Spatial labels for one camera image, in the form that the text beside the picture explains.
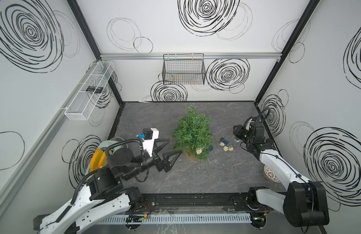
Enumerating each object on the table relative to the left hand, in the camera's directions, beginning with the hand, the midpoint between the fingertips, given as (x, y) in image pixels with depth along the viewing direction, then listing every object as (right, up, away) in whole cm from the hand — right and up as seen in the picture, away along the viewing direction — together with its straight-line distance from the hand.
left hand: (175, 146), depth 54 cm
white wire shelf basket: (-47, +24, +23) cm, 58 cm away
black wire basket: (+4, +51, +70) cm, 87 cm away
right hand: (+36, +4, +32) cm, 48 cm away
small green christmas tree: (+8, +2, +13) cm, 15 cm away
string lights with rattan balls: (+31, -8, +39) cm, 51 cm away
